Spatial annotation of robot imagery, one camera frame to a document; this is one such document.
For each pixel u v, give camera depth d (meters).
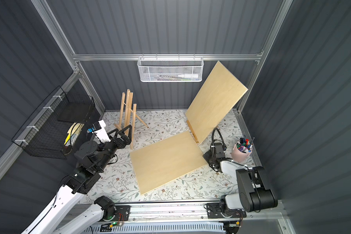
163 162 0.91
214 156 0.72
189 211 0.76
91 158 0.47
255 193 0.43
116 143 0.57
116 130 0.68
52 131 0.72
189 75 0.90
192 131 1.01
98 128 0.54
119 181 0.85
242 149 0.83
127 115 0.89
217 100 0.83
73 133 0.65
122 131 0.57
